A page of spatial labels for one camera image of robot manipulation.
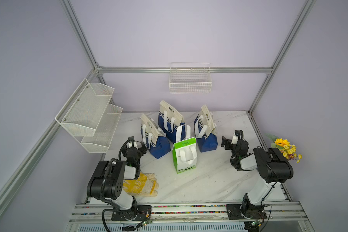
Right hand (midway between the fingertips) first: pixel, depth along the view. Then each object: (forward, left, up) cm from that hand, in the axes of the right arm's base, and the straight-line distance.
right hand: (230, 138), depth 98 cm
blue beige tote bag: (-10, +50, +17) cm, 53 cm away
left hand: (-5, +65, +2) cm, 66 cm away
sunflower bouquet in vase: (-21, -18, +20) cm, 34 cm away
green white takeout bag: (-19, +33, +19) cm, 43 cm away
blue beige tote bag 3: (-5, +20, +17) cm, 27 cm away
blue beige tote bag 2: (+1, +39, +16) cm, 42 cm away
